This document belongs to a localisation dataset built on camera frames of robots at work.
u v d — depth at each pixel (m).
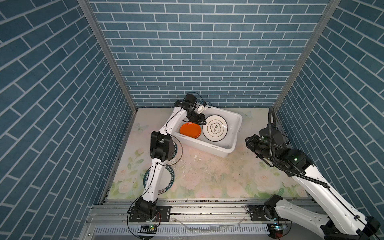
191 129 1.00
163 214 0.74
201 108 0.91
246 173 0.89
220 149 0.82
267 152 0.49
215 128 0.98
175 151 0.95
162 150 0.63
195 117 0.86
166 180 0.83
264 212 0.68
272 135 0.48
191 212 0.76
